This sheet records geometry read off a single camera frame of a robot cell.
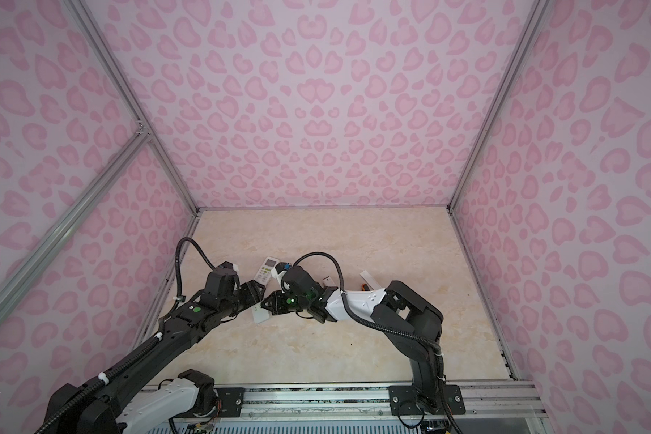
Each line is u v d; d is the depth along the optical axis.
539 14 0.69
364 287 0.93
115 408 0.43
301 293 0.69
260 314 0.81
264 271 0.98
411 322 0.48
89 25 0.71
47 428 0.36
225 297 0.65
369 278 0.98
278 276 0.78
